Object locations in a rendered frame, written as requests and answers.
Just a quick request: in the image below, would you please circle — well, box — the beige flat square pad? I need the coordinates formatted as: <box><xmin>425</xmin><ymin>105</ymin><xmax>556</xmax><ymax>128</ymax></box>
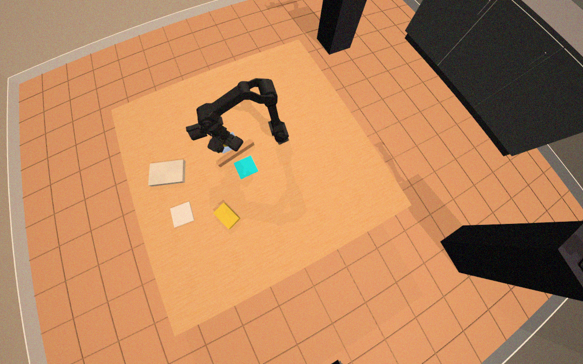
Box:
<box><xmin>170</xmin><ymin>202</ymin><xmax>195</xmax><ymax>228</ymax></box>

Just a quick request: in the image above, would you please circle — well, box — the beige flat rectangular block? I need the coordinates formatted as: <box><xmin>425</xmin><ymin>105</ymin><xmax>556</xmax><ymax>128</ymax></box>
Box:
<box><xmin>148</xmin><ymin>159</ymin><xmax>185</xmax><ymax>187</ymax></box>

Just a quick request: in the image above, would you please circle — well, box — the yellow rectangular block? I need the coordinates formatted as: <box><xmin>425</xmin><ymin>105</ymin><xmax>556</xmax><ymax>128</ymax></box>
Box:
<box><xmin>213</xmin><ymin>203</ymin><xmax>240</xmax><ymax>230</ymax></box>

